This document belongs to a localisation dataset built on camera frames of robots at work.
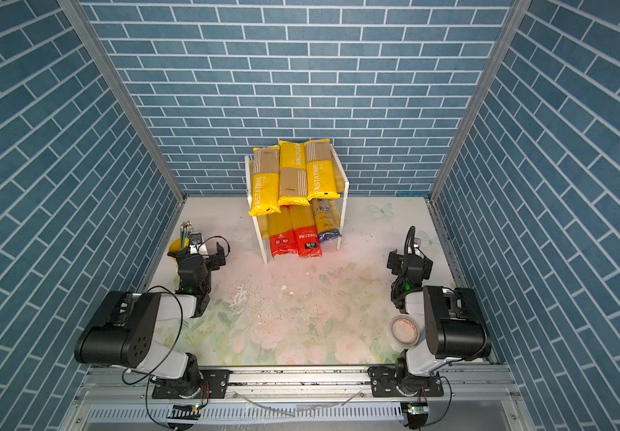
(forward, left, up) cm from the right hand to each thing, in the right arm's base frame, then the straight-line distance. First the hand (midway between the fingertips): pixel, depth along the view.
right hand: (414, 254), depth 94 cm
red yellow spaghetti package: (-2, +46, +11) cm, 47 cm away
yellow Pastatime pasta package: (+11, +51, +28) cm, 60 cm away
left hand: (-5, +71, +5) cm, 71 cm away
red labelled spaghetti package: (-2, +38, +11) cm, 40 cm away
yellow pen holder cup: (-5, +83, +3) cm, 83 cm away
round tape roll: (-25, +4, -8) cm, 26 cm away
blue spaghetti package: (+4, +31, +12) cm, 34 cm away
